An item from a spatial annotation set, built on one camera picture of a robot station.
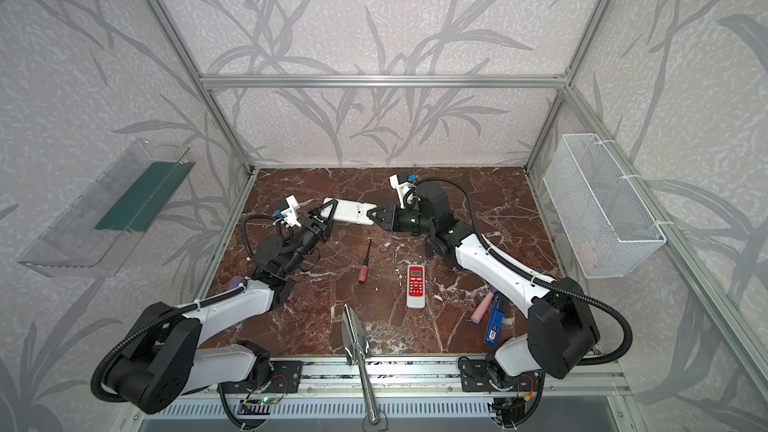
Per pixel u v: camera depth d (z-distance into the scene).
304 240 0.69
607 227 0.61
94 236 0.64
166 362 0.41
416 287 0.87
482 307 0.84
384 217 0.70
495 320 0.80
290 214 0.72
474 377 0.73
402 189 0.71
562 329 0.42
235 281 0.90
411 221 0.67
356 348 0.78
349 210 0.75
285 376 0.73
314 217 0.71
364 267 0.92
